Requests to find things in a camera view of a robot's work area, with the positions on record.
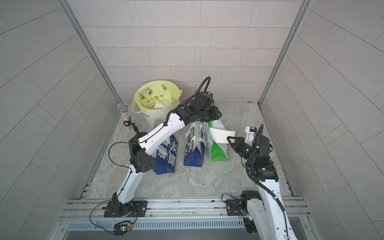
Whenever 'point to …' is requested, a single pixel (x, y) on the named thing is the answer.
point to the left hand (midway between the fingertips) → (224, 115)
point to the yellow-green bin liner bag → (155, 95)
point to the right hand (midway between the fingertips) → (226, 138)
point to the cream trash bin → (155, 118)
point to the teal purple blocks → (271, 162)
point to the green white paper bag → (216, 151)
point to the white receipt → (220, 136)
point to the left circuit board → (121, 227)
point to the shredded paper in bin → (160, 101)
